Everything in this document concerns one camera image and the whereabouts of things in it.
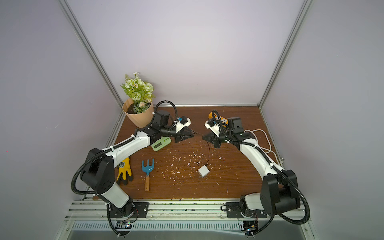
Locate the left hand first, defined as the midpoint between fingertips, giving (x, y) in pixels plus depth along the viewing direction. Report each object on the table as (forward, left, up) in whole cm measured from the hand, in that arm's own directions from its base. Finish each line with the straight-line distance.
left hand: (193, 133), depth 78 cm
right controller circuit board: (-39, -28, -24) cm, 53 cm away
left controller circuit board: (-39, +34, -23) cm, 57 cm away
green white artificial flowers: (+28, +35, +6) cm, 45 cm away
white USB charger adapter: (-13, -6, -20) cm, 24 cm away
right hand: (-1, -6, -1) cm, 6 cm away
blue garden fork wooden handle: (-12, +27, -19) cm, 36 cm away
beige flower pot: (+16, +36, -9) cm, 40 cm away
